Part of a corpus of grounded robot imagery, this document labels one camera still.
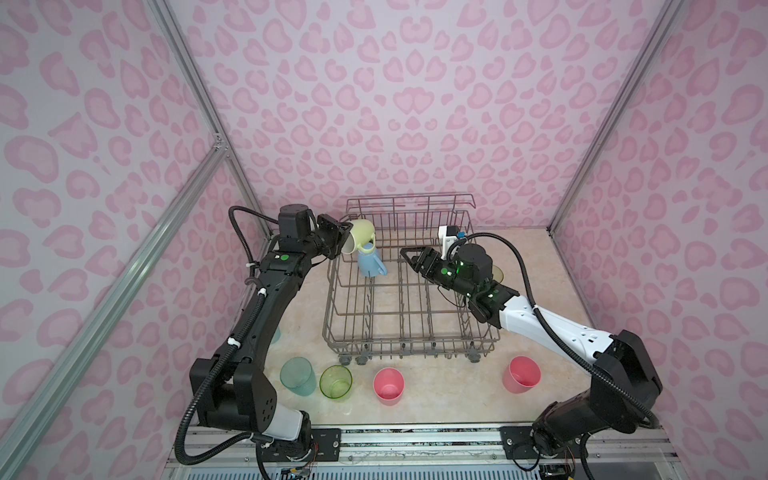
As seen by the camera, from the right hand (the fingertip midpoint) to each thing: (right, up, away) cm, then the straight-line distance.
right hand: (406, 253), depth 74 cm
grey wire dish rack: (-9, -17, +25) cm, 31 cm away
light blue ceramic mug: (-10, -3, +23) cm, 26 cm away
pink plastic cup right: (+32, -33, +8) cm, 47 cm away
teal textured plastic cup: (-31, -20, -2) cm, 37 cm away
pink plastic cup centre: (-5, -36, +8) cm, 37 cm away
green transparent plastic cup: (-19, -35, +9) cm, 41 cm away
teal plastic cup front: (-27, -31, +1) cm, 41 cm away
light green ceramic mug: (-11, +4, +4) cm, 13 cm away
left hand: (-12, +10, +2) cm, 16 cm away
